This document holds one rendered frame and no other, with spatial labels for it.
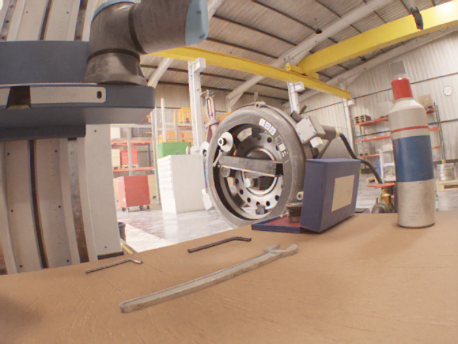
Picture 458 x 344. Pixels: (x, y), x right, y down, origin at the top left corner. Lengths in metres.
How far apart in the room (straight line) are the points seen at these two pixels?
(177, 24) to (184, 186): 4.75
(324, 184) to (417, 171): 0.14
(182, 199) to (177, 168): 0.62
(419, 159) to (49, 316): 0.47
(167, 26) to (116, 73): 0.17
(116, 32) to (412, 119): 0.66
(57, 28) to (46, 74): 0.23
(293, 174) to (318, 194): 0.83
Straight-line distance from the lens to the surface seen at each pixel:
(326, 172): 0.40
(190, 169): 5.36
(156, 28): 0.67
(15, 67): 0.85
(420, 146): 0.41
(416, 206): 0.41
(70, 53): 0.85
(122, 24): 0.71
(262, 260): 0.30
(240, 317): 0.20
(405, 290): 0.23
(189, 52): 10.47
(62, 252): 0.85
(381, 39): 13.06
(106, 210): 0.95
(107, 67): 0.65
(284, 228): 0.45
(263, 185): 1.31
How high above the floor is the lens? 0.57
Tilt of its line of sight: 2 degrees up
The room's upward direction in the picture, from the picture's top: 6 degrees counter-clockwise
